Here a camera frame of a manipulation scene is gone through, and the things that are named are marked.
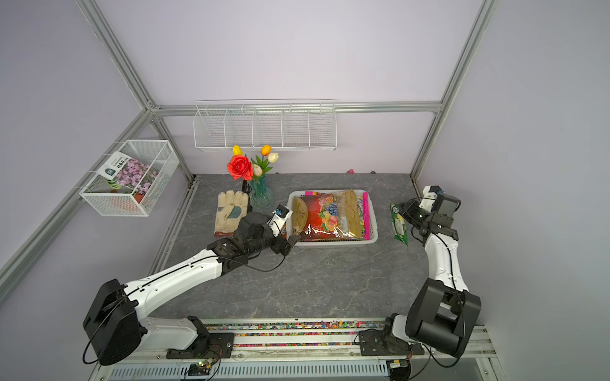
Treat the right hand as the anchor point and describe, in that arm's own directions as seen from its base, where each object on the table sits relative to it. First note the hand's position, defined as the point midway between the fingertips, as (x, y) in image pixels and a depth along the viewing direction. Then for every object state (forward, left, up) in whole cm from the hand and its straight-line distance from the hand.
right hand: (399, 202), depth 84 cm
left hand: (-10, +39, -2) cm, 40 cm away
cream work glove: (+13, +68, -19) cm, 72 cm away
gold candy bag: (-1, +26, -7) cm, 27 cm away
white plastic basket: (-7, +8, -11) cm, 15 cm away
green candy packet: (-5, 0, -6) cm, 8 cm away
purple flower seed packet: (+1, +89, +14) cm, 90 cm away
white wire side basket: (-5, +96, +9) cm, 96 cm away
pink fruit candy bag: (+3, +10, -10) cm, 14 cm away
